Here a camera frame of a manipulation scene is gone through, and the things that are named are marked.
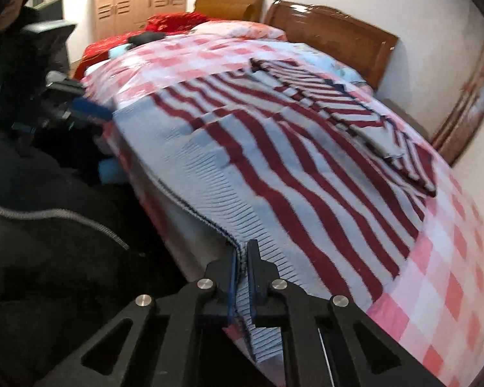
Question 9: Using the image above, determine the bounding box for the red grey striped sweater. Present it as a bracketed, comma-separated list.
[111, 57, 438, 364]

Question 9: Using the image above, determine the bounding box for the red blanket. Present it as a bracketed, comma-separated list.
[73, 12, 210, 80]

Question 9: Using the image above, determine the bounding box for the light blue quilt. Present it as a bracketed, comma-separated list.
[108, 43, 134, 59]

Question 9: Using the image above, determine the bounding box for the dark cloth bundle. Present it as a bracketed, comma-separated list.
[127, 32, 167, 47]

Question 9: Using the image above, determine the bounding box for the pink checkered bed cover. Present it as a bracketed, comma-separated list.
[84, 33, 484, 386]

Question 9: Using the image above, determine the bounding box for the pink floral pillow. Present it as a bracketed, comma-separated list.
[189, 20, 287, 41]

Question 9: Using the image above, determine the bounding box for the small wooden headboard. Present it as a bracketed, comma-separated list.
[194, 0, 265, 23]

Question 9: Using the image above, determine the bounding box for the light blue floral pillow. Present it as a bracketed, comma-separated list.
[269, 41, 367, 86]

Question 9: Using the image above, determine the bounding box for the large wooden headboard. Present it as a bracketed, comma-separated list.
[264, 0, 398, 90]

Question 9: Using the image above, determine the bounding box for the floral pink curtain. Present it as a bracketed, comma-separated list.
[430, 44, 484, 166]

